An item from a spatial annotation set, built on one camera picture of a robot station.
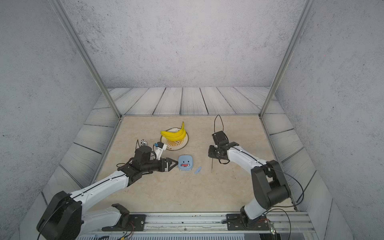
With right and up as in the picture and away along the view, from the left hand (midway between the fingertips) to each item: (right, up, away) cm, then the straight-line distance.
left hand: (176, 164), depth 79 cm
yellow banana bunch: (-4, +13, +23) cm, 27 cm away
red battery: (+4, -3, +10) cm, 11 cm away
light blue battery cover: (+11, -7, +12) cm, 18 cm away
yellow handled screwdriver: (+19, +3, +3) cm, 20 cm away
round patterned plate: (-6, +7, +22) cm, 24 cm away
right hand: (+20, +4, +12) cm, 24 cm away
